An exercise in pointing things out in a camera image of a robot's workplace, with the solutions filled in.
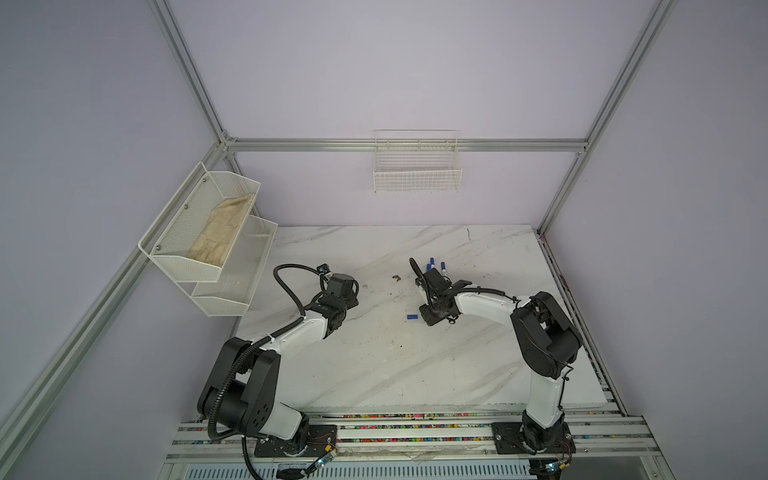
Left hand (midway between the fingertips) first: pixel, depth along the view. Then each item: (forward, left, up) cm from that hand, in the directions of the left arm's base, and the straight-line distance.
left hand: (342, 293), depth 91 cm
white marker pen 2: (+17, -29, -8) cm, 34 cm away
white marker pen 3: (+16, -34, -7) cm, 38 cm away
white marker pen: (+19, -31, -8) cm, 37 cm away
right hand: (-2, -28, -8) cm, 29 cm away
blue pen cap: (-4, -22, -8) cm, 24 cm away
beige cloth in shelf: (+4, +32, +21) cm, 38 cm away
